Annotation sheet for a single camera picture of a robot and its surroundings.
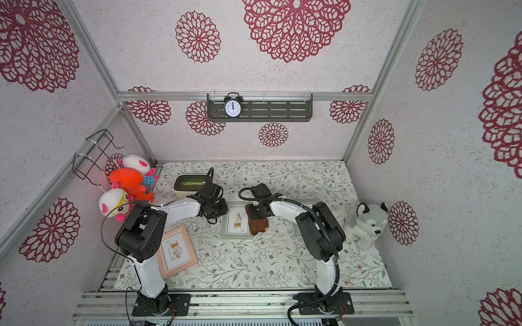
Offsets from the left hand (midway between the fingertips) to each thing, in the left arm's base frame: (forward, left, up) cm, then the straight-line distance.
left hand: (228, 212), depth 99 cm
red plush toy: (+5, +40, +19) cm, 45 cm away
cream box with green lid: (+13, +21, +5) cm, 26 cm away
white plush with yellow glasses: (-7, +41, +20) cm, 46 cm away
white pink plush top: (+16, +42, +18) cm, 49 cm away
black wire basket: (+3, +51, +31) cm, 60 cm away
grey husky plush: (-15, -57, +17) cm, 61 cm away
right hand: (-2, -11, +2) cm, 11 cm away
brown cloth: (-9, -14, +3) cm, 16 cm away
